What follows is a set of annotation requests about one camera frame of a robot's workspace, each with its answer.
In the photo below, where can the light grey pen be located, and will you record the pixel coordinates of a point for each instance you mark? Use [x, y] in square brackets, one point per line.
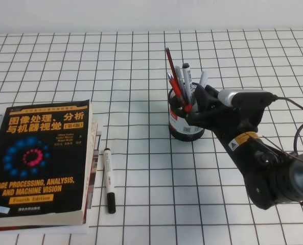
[203, 79]

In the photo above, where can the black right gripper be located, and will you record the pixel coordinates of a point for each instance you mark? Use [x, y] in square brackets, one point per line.
[236, 129]

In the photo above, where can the dark red pencil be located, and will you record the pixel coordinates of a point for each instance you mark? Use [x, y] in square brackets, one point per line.
[171, 63]

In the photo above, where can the white marker in holder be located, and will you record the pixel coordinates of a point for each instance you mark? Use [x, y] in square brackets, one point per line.
[188, 83]

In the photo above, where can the white marker on table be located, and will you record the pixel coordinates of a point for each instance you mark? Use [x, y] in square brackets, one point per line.
[110, 191]

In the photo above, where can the black image processing textbook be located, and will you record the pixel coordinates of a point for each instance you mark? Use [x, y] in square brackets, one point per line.
[45, 162]

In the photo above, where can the red ballpoint pen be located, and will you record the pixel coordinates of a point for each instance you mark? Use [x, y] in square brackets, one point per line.
[175, 87]

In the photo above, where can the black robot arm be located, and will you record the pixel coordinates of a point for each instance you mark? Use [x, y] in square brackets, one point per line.
[290, 175]

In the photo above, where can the black mesh pen holder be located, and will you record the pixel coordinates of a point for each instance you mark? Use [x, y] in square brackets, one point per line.
[178, 126]

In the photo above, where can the white book under textbook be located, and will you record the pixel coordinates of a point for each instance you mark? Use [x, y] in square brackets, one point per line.
[92, 163]

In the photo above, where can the grey pen in holder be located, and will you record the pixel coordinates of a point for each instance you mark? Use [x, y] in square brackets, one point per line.
[181, 83]

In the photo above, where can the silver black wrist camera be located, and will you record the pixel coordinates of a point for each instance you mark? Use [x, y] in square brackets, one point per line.
[246, 98]

